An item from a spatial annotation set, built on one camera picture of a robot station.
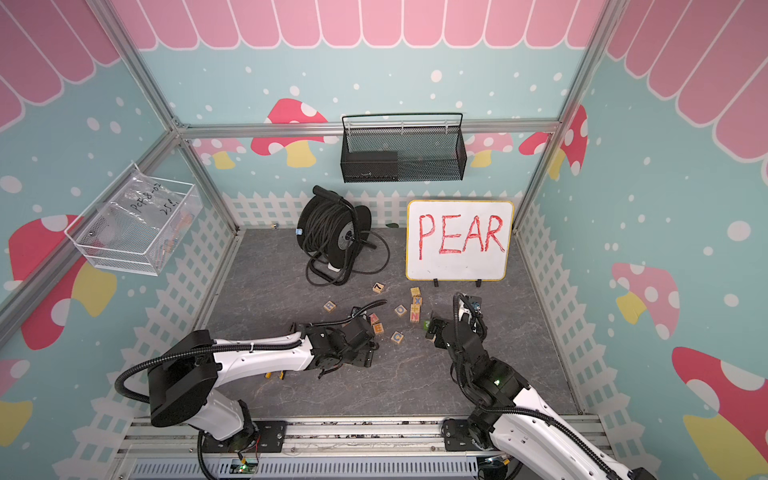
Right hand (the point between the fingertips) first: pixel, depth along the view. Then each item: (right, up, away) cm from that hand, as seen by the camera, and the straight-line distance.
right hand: (446, 316), depth 77 cm
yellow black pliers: (-36, -5, -25) cm, 44 cm away
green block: (-4, -6, +15) cm, 16 cm away
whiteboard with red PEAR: (+8, +21, +20) cm, 30 cm away
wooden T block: (-19, +5, +25) cm, 32 cm away
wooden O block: (-11, -2, +19) cm, 22 cm away
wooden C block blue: (-13, -9, +13) cm, 20 cm away
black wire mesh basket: (-11, +47, +15) cm, 51 cm away
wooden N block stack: (-7, -2, +19) cm, 21 cm away
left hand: (-23, -13, +8) cm, 27 cm away
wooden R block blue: (-35, -1, +20) cm, 40 cm away
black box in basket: (-21, +44, +14) cm, 50 cm away
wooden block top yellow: (-6, +4, +23) cm, 24 cm away
